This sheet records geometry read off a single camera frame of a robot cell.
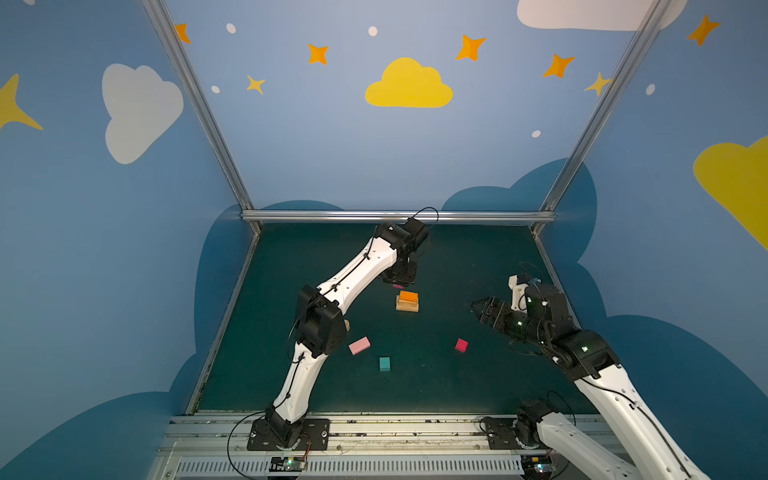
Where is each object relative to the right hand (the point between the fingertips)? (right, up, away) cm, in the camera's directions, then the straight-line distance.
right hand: (484, 306), depth 73 cm
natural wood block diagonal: (-18, -4, +25) cm, 31 cm away
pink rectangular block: (-33, -15, +16) cm, 39 cm away
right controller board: (+13, -39, -1) cm, 41 cm away
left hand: (-19, +5, +15) cm, 24 cm away
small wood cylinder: (-37, -9, +19) cm, 43 cm away
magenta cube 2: (-2, -15, +16) cm, 21 cm away
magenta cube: (-21, +4, +8) cm, 23 cm away
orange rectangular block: (-17, -1, +22) cm, 28 cm away
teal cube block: (-25, -18, +11) cm, 33 cm away
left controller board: (-48, -38, -2) cm, 61 cm away
